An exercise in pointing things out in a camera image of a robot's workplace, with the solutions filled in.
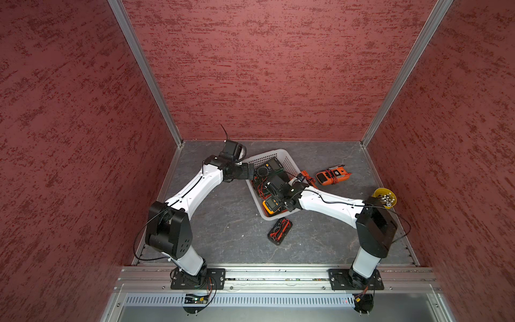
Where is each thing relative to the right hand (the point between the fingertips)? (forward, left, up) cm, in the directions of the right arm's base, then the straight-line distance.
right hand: (277, 196), depth 88 cm
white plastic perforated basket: (+16, -8, -2) cm, 18 cm away
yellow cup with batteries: (-6, -44, +8) cm, 45 cm away
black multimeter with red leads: (-14, 0, -5) cm, 15 cm away
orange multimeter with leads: (+14, -30, -5) cm, 33 cm away
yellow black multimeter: (-5, +3, +2) cm, 6 cm away
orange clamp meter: (+10, -17, -3) cm, 20 cm away
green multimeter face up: (+16, +2, 0) cm, 16 cm away
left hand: (+6, +15, +7) cm, 18 cm away
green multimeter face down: (-5, +1, +22) cm, 23 cm away
